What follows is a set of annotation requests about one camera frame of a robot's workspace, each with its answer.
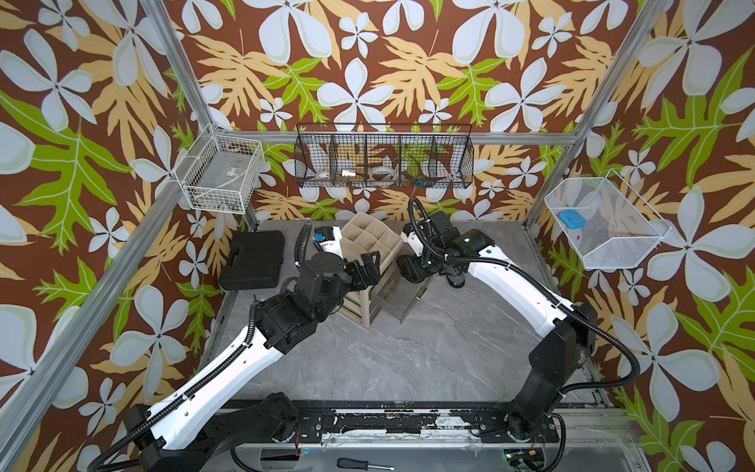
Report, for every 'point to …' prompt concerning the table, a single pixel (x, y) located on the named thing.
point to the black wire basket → (383, 155)
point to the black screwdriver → (362, 464)
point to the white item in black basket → (347, 173)
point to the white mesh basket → (607, 221)
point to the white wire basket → (219, 171)
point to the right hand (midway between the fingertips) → (407, 267)
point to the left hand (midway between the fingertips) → (366, 255)
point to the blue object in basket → (572, 218)
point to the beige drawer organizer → (361, 234)
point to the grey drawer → (394, 293)
